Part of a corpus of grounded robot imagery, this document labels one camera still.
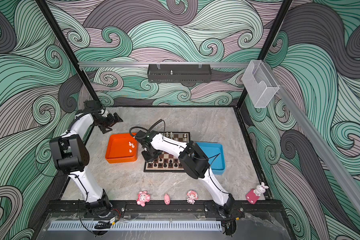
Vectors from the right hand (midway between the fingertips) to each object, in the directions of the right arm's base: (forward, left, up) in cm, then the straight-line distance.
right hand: (150, 159), depth 89 cm
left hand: (+20, +22, +11) cm, 32 cm away
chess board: (-11, -12, +28) cm, 32 cm away
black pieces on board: (-2, -6, 0) cm, 6 cm away
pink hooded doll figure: (-20, -24, +2) cm, 32 cm away
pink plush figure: (-21, +1, +2) cm, 21 cm away
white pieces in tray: (+9, +13, 0) cm, 16 cm away
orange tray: (+8, +20, -1) cm, 22 cm away
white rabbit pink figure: (-19, -57, -1) cm, 60 cm away
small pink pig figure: (-21, -11, 0) cm, 24 cm away
